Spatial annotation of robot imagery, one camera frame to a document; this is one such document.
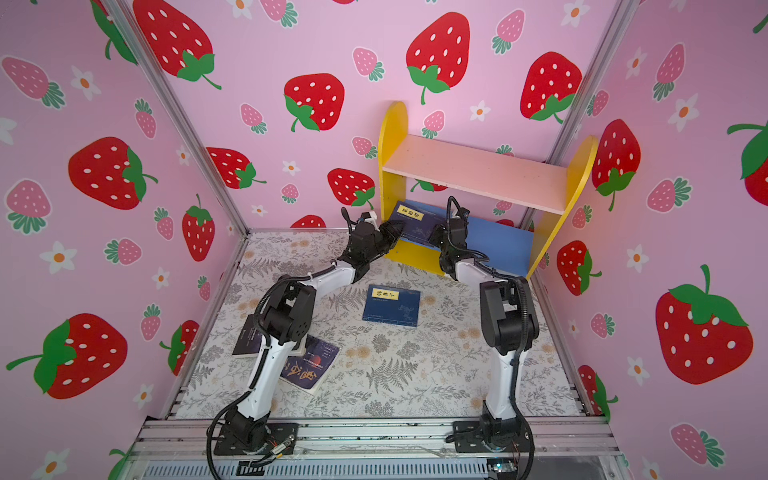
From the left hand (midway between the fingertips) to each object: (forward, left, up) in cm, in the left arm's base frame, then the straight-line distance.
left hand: (407, 223), depth 96 cm
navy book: (-18, +5, -21) cm, 28 cm away
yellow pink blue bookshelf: (+21, -44, -11) cm, 50 cm away
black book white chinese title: (-33, +48, -18) cm, 61 cm away
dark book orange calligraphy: (-42, +29, -19) cm, 55 cm away
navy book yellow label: (+4, -4, -3) cm, 6 cm away
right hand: (+2, -10, -3) cm, 10 cm away
